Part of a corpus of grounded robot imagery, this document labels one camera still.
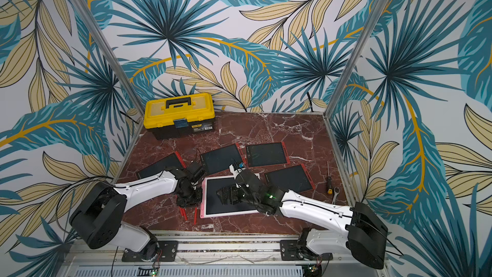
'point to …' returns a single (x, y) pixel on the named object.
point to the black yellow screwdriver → (329, 181)
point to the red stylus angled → (184, 215)
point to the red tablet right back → (263, 154)
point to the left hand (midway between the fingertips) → (197, 207)
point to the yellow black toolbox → (177, 117)
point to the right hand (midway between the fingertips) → (225, 190)
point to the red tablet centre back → (220, 159)
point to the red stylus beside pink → (182, 211)
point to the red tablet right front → (295, 178)
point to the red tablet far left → (172, 160)
